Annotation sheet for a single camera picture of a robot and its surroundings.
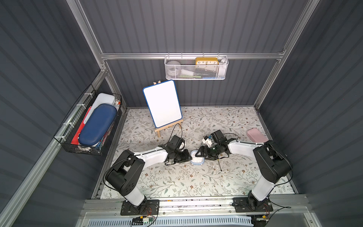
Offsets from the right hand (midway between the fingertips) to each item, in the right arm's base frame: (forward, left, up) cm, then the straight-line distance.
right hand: (202, 155), depth 89 cm
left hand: (-4, +7, 0) cm, 8 cm away
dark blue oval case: (+1, +53, +31) cm, 61 cm away
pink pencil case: (+17, -41, -3) cm, 44 cm away
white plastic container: (+18, +57, +32) cm, 68 cm away
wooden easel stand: (+17, +29, +4) cm, 34 cm away
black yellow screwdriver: (-5, -11, -3) cm, 12 cm away
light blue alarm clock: (-4, +4, 0) cm, 5 cm away
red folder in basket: (-7, +61, +28) cm, 68 cm away
